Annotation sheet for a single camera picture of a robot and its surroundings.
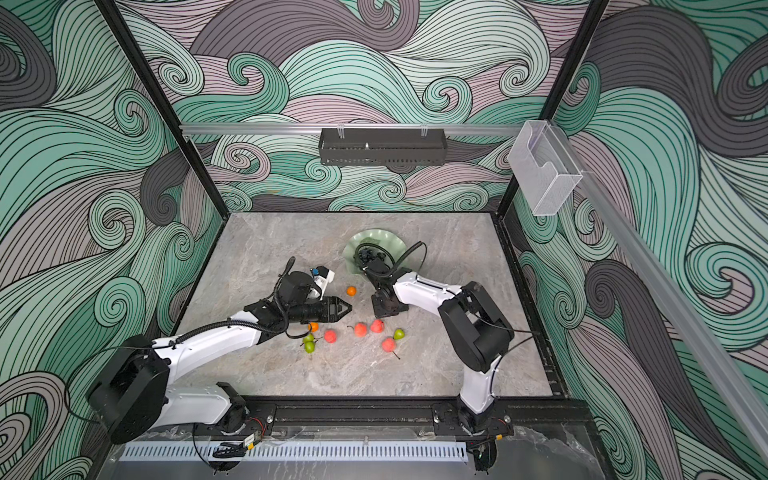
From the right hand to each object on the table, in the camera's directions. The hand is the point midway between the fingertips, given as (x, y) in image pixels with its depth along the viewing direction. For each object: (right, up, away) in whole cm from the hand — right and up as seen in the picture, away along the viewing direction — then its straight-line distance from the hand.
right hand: (386, 310), depth 92 cm
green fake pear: (-20, -2, -20) cm, 28 cm away
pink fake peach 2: (-8, -5, -5) cm, 10 cm away
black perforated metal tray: (-1, +52, +2) cm, 52 cm away
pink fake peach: (-16, -6, -7) cm, 19 cm away
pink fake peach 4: (+1, -8, -9) cm, 12 cm away
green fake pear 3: (+4, -6, -5) cm, 9 cm away
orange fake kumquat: (-11, +5, +4) cm, 13 cm away
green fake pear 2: (-22, -8, -9) cm, 25 cm away
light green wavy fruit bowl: (-1, +23, +15) cm, 27 cm away
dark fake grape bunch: (-7, +17, +7) cm, 20 cm away
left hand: (-11, +4, -11) cm, 16 cm away
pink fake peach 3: (-3, -4, -5) cm, 7 cm away
